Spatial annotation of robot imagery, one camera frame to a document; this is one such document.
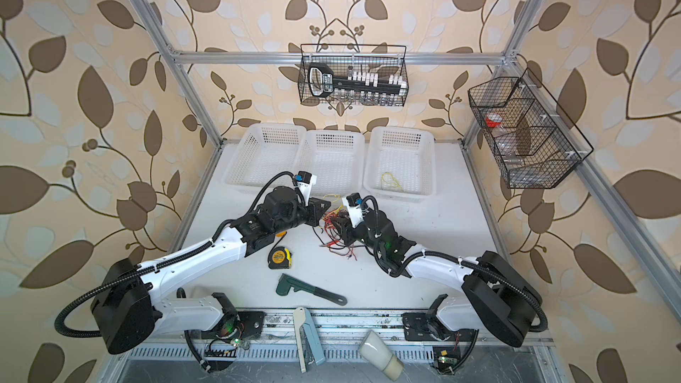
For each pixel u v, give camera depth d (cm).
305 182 69
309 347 69
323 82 84
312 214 68
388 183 105
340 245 85
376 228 60
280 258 85
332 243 90
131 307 39
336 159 115
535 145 73
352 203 69
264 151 117
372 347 67
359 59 91
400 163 114
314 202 69
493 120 81
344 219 81
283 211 61
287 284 81
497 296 43
